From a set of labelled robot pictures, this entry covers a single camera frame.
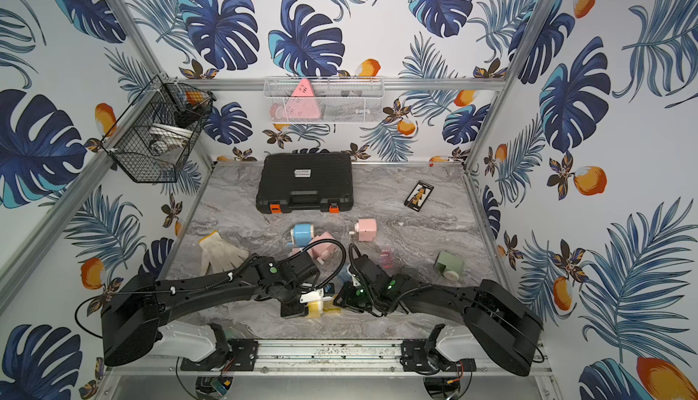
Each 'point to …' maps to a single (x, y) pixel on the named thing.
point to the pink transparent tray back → (387, 258)
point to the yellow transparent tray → (328, 306)
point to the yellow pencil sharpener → (314, 310)
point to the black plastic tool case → (305, 181)
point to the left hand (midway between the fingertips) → (304, 300)
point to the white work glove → (220, 254)
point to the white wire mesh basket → (336, 100)
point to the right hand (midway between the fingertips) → (335, 304)
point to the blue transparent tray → (344, 275)
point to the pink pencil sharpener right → (366, 229)
